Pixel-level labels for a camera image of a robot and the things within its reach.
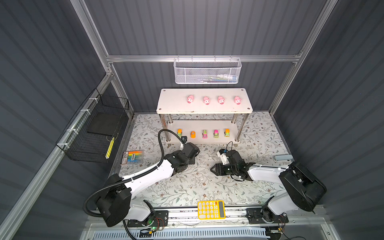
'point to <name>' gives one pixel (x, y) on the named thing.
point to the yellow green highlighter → (109, 150)
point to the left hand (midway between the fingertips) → (190, 154)
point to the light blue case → (282, 157)
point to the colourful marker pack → (128, 157)
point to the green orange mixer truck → (180, 132)
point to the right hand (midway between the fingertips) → (215, 170)
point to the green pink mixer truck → (216, 133)
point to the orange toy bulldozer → (193, 134)
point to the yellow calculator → (213, 209)
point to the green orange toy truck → (227, 132)
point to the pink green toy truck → (205, 135)
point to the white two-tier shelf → (204, 115)
